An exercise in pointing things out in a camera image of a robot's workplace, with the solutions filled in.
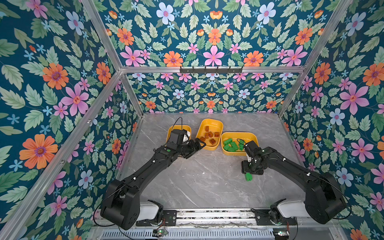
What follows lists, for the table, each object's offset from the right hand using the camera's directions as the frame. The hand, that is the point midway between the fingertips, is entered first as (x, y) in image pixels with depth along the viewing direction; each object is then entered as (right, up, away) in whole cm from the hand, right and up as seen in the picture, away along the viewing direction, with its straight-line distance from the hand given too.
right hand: (246, 170), depth 85 cm
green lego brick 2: (-9, +12, +13) cm, 20 cm away
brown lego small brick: (-22, +24, +24) cm, 40 cm away
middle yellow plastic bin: (-16, +26, +24) cm, 39 cm away
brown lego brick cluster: (-20, +20, +19) cm, 34 cm away
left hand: (-24, +16, -7) cm, 30 cm away
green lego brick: (-8, +15, +16) cm, 24 cm away
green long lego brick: (-4, +13, +14) cm, 19 cm away
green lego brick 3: (+2, -4, +1) cm, 5 cm away
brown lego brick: (-22, +19, +19) cm, 35 cm away
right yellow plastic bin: (+5, +18, +20) cm, 27 cm away
